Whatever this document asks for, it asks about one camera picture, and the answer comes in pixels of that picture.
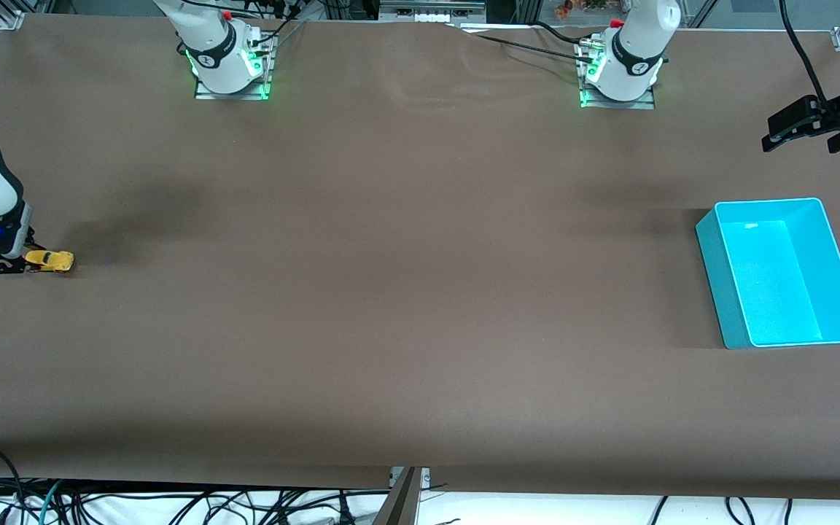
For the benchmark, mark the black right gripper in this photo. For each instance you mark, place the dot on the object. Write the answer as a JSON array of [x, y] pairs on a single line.
[[14, 256]]

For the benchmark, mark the yellow beetle toy car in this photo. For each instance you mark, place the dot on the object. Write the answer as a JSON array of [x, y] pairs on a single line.
[[52, 259]]

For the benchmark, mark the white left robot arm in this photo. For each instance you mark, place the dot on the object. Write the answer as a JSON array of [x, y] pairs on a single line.
[[631, 51]]

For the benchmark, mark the turquoise plastic bin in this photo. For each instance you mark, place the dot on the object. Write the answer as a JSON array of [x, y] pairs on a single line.
[[784, 292]]

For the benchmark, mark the orange background objects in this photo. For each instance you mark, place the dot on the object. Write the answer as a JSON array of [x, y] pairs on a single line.
[[566, 7]]

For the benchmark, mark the brown table cover sheet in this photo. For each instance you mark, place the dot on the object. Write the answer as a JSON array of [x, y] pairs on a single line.
[[420, 219]]

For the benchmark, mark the white background device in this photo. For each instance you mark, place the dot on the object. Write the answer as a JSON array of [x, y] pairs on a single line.
[[431, 11]]

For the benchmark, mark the brown metal bar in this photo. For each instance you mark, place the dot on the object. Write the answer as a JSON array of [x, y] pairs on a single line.
[[402, 503]]

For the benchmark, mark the silver table edge plate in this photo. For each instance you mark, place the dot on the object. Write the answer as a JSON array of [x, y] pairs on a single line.
[[426, 477]]

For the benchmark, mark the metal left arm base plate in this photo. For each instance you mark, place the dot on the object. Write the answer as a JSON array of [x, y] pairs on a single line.
[[617, 104]]

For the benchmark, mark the aluminium frame profile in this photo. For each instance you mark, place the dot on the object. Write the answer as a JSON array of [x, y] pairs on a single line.
[[8, 16]]

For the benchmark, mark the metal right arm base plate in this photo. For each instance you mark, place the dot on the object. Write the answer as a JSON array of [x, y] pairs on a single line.
[[234, 92]]

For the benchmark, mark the aluminium frame post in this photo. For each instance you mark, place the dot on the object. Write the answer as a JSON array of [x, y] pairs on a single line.
[[528, 11]]

